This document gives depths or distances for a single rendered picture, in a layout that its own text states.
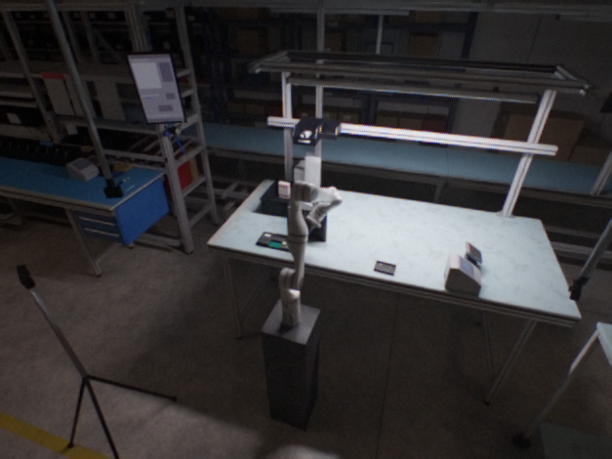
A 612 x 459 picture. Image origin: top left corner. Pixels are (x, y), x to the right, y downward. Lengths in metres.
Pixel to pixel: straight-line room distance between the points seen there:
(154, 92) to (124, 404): 2.13
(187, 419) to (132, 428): 0.34
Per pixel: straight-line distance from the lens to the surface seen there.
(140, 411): 2.80
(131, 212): 3.16
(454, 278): 1.92
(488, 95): 1.94
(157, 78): 2.79
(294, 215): 1.57
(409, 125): 5.56
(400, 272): 2.00
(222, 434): 2.57
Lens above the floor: 2.28
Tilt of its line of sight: 35 degrees down
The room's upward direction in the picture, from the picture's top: straight up
